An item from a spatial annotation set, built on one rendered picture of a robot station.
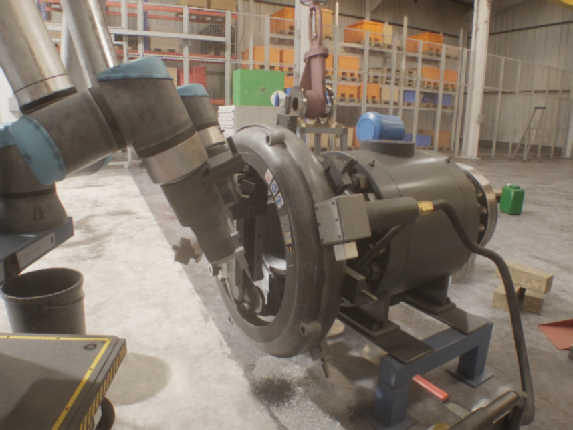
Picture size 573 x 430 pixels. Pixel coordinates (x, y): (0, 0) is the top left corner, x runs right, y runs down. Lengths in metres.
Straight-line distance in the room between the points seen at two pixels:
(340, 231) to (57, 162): 0.60
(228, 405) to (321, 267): 0.74
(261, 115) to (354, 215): 4.29
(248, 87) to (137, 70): 7.99
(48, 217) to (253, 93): 7.60
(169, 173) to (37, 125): 0.17
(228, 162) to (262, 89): 8.06
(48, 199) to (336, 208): 0.73
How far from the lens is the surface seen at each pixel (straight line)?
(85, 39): 1.01
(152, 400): 1.61
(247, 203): 1.18
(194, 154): 0.56
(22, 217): 1.13
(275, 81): 8.75
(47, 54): 0.69
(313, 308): 1.05
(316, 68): 5.73
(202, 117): 0.97
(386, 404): 1.45
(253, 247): 1.34
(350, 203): 0.92
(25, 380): 1.28
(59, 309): 1.69
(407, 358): 1.38
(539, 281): 2.57
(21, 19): 0.69
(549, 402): 1.85
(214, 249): 0.60
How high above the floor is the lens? 1.00
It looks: 14 degrees down
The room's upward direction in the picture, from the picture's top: 1 degrees clockwise
